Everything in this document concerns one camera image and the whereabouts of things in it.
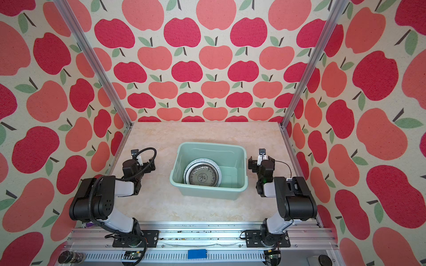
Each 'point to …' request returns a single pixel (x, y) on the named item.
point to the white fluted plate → (198, 161)
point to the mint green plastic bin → (231, 158)
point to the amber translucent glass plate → (203, 175)
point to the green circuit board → (132, 255)
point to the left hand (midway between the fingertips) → (146, 160)
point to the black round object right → (324, 260)
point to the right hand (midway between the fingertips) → (262, 160)
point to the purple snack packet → (91, 224)
